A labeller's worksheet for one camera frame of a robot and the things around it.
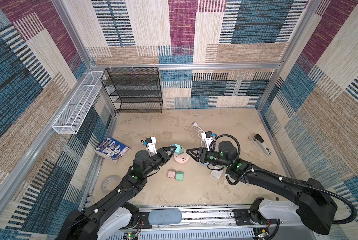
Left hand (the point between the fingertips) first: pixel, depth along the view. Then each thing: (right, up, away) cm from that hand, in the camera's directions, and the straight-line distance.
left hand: (177, 147), depth 74 cm
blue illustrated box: (-41, -5, +22) cm, 47 cm away
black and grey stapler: (+53, -2, +23) cm, 58 cm away
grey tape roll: (-38, -22, +11) cm, 45 cm away
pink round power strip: (+3, -10, +18) cm, 20 cm away
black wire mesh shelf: (-32, +36, +37) cm, 61 cm away
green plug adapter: (+1, -18, +13) cm, 22 cm away
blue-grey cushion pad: (-6, -33, -2) cm, 34 cm away
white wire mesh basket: (-50, +14, -3) cm, 52 cm away
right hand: (+6, -3, 0) cm, 7 cm away
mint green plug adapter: (+1, -1, +1) cm, 2 cm away
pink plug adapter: (-3, -17, +13) cm, 22 cm away
